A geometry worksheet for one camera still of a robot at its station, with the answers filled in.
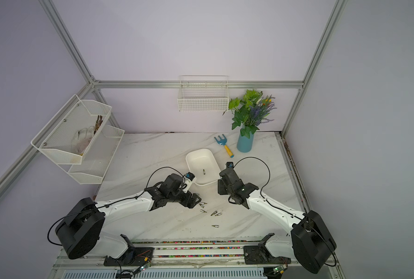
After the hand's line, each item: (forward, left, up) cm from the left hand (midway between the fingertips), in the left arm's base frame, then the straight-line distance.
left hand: (194, 198), depth 86 cm
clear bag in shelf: (+18, +51, +25) cm, 59 cm away
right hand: (+6, -16, +3) cm, 17 cm away
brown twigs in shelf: (+26, +45, +27) cm, 59 cm away
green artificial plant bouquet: (+34, -29, +28) cm, 53 cm away
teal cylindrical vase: (+36, -29, +2) cm, 46 cm away
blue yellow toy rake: (+43, -16, -4) cm, 46 cm away
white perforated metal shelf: (+17, +56, +26) cm, 64 cm away
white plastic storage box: (+24, -3, -4) cm, 25 cm away
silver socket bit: (-1, -4, -5) cm, 6 cm away
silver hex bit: (+19, -4, -5) cm, 20 cm away
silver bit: (-12, -11, -5) cm, 17 cm away
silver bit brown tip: (-5, -4, -5) cm, 8 cm away
